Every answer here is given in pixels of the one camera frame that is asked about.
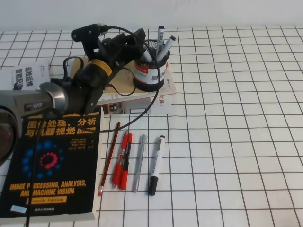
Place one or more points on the tan kraft notebook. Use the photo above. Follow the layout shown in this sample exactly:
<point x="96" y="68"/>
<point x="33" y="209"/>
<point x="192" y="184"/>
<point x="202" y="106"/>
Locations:
<point x="123" y="81"/>

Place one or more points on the grey marker leaning right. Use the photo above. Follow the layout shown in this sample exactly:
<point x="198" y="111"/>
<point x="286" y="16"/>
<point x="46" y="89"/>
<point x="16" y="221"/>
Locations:
<point x="166" y="48"/>

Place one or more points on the white box with label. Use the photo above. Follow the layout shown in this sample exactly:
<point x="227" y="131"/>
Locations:
<point x="126" y="107"/>

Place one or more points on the grey silver pen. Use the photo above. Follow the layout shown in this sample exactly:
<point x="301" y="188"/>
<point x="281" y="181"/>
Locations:
<point x="141" y="150"/>

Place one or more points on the red black striped pencil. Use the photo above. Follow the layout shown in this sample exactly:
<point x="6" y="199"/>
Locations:
<point x="103" y="180"/>

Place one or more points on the grey marker standing upright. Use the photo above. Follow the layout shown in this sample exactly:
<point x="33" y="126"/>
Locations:
<point x="160" y="39"/>

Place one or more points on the black image processing textbook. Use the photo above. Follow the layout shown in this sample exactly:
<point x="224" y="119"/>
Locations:
<point x="52" y="175"/>

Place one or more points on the white card red letters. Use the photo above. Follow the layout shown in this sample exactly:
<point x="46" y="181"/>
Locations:
<point x="162" y="105"/>

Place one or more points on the black mesh pen holder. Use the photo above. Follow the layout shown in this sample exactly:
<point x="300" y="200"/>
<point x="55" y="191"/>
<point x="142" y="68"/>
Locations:
<point x="146" y="73"/>

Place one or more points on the white marker black cap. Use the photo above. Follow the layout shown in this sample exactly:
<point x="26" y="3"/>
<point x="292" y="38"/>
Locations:
<point x="156" y="166"/>

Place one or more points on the white brochure with robot picture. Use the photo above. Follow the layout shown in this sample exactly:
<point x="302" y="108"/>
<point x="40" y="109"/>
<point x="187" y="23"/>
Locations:
<point x="25" y="77"/>

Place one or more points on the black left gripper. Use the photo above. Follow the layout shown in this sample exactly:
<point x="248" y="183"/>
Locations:
<point x="122" y="49"/>

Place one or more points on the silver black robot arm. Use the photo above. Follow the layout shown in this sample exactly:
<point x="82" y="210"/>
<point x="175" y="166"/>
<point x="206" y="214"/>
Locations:
<point x="77" y="95"/>

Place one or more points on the white marker pen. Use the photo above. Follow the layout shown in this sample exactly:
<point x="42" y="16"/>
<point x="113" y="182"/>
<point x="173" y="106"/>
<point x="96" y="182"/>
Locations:
<point x="146" y="56"/>

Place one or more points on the black gripper camera mount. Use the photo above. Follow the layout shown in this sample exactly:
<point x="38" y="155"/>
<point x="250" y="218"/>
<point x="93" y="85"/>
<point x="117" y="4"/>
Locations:
<point x="89" y="37"/>

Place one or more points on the red black pen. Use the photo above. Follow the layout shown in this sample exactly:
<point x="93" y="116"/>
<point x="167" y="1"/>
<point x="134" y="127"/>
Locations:
<point x="124" y="174"/>

